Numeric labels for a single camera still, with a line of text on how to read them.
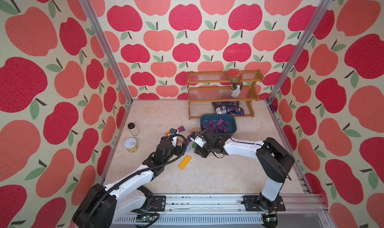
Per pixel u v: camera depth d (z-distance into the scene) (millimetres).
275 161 473
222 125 1049
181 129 1041
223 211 732
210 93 1220
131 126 936
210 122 1047
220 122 1045
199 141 821
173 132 731
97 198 417
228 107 1051
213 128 1016
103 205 403
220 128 1029
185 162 885
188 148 925
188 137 958
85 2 714
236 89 959
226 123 1045
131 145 906
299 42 880
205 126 1021
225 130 1014
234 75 906
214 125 1045
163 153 627
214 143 714
